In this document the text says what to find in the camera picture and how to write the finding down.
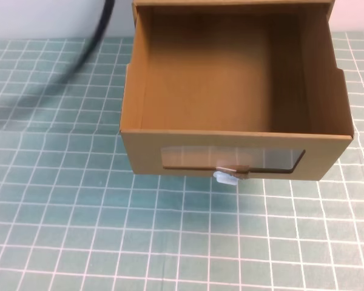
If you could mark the white plastic handle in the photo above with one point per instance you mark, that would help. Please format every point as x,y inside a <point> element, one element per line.
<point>225,178</point>

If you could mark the upper brown shoebox shell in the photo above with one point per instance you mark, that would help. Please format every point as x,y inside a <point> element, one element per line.
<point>135,4</point>

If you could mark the brown cardboard drawer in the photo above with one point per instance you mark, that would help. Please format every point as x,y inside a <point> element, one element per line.
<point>251,90</point>

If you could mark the cyan checkered tablecloth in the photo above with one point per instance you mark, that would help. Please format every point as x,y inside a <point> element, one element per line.
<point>73,216</point>

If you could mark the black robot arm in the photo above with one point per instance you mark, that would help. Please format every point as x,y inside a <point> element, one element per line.
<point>79,57</point>

